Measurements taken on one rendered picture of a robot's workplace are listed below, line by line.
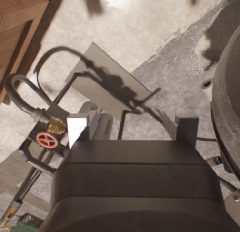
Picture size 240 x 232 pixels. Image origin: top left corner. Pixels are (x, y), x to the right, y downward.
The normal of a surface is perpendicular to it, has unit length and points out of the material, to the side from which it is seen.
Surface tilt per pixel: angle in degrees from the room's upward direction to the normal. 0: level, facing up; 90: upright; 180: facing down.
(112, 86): 0
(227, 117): 90
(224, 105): 91
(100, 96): 0
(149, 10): 0
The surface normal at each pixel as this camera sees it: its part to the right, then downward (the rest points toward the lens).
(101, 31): -0.14, 0.62
